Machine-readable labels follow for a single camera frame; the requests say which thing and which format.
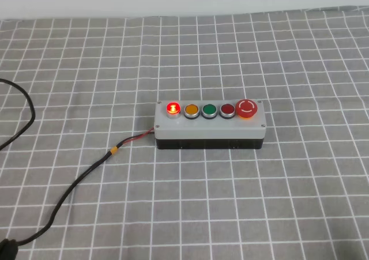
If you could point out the grey black button box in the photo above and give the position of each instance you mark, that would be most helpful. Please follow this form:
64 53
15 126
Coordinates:
201 133

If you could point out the yellow push button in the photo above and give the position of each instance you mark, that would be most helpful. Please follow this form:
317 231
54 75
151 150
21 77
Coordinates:
191 111

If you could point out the green push button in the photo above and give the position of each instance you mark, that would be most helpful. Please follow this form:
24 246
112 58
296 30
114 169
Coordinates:
209 111

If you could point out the dark red push button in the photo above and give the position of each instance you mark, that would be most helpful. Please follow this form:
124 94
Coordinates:
227 111

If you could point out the red emergency stop button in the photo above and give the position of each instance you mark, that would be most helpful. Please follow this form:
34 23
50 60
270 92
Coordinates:
246 108

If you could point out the grey checked tablecloth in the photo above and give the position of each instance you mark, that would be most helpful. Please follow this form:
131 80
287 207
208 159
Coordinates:
96 81

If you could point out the lit red indicator light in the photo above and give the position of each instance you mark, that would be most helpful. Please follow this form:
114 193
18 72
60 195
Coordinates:
173 110

